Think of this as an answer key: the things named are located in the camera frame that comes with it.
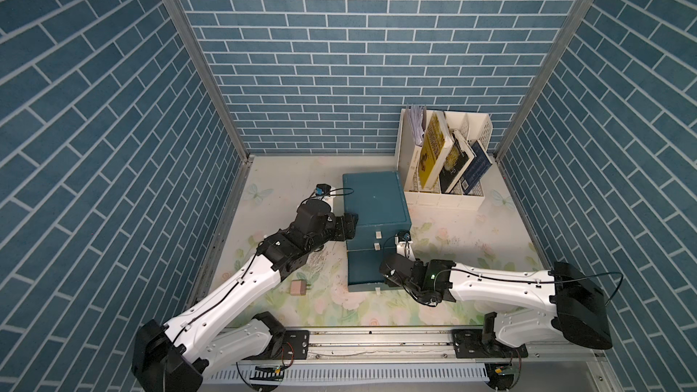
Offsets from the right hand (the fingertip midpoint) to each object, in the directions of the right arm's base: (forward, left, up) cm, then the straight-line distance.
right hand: (390, 269), depth 81 cm
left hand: (+8, +11, +15) cm, 20 cm away
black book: (+39, -24, +11) cm, 47 cm away
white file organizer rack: (+52, -29, +15) cm, 62 cm away
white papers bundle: (+44, -7, +23) cm, 50 cm away
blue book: (+39, -32, +6) cm, 50 cm away
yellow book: (+40, -15, +17) cm, 46 cm away
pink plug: (-6, +28, -5) cm, 29 cm away
